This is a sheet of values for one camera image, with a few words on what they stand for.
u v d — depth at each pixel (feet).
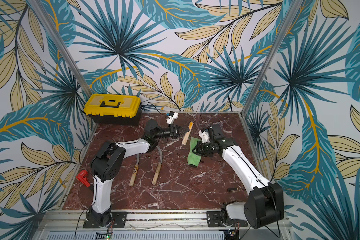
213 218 2.40
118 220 2.41
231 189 2.73
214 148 1.92
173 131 2.46
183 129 2.58
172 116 2.61
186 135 2.56
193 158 2.51
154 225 2.40
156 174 2.87
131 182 2.74
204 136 2.50
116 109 3.27
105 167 1.75
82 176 2.80
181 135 2.54
